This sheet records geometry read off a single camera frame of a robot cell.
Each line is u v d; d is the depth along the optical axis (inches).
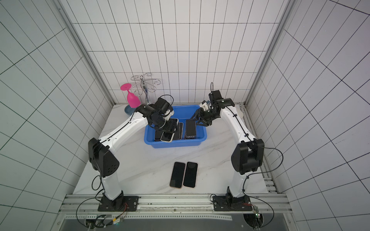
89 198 26.4
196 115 29.6
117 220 26.4
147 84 37.2
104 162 21.2
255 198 24.9
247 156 18.6
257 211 27.4
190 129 39.2
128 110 44.7
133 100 39.6
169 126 28.5
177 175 32.0
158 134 38.1
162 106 25.7
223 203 28.6
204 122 29.3
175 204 29.3
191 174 31.9
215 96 26.8
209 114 27.7
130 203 28.6
